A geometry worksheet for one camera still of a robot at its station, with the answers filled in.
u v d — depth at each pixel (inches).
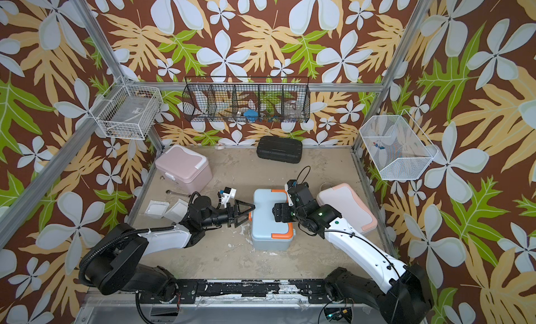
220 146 48.0
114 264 17.1
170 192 39.9
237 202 28.3
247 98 38.0
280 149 42.9
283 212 27.2
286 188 29.1
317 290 29.2
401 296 14.7
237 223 31.3
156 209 38.0
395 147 33.0
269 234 29.1
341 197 33.0
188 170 36.1
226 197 30.9
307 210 23.0
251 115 36.7
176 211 37.1
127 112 33.8
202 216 26.2
